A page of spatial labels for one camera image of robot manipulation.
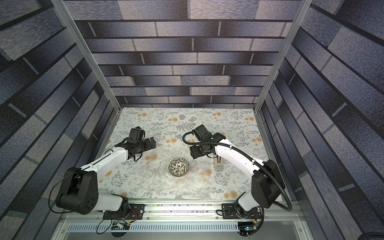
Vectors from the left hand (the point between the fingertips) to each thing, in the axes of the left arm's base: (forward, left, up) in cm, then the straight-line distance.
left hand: (150, 142), depth 91 cm
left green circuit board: (-42, +10, -9) cm, 44 cm away
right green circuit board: (-41, -54, -8) cm, 68 cm away
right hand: (-7, -28, +3) cm, 29 cm away
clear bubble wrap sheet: (-17, -1, -8) cm, 19 cm away
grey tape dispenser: (-11, -42, -5) cm, 44 cm away
